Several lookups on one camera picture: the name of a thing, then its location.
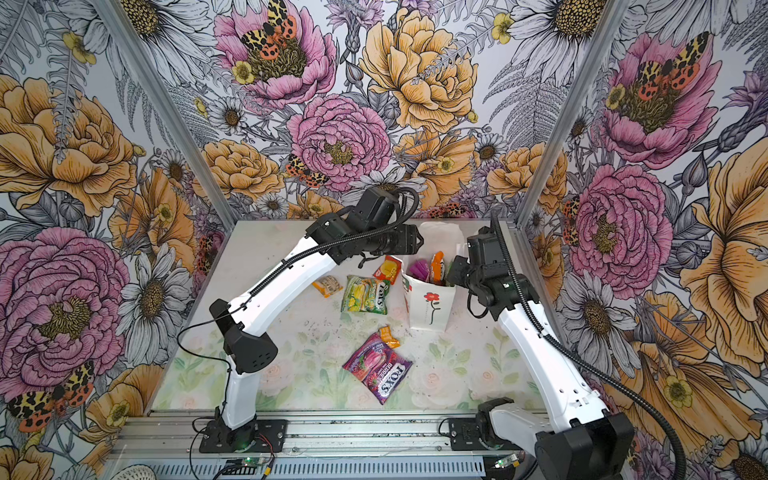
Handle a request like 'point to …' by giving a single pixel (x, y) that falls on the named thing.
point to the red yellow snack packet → (389, 269)
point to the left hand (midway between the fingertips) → (409, 250)
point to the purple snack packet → (420, 269)
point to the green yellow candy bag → (363, 294)
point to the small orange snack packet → (387, 337)
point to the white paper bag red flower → (429, 304)
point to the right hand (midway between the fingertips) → (456, 276)
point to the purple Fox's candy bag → (380, 368)
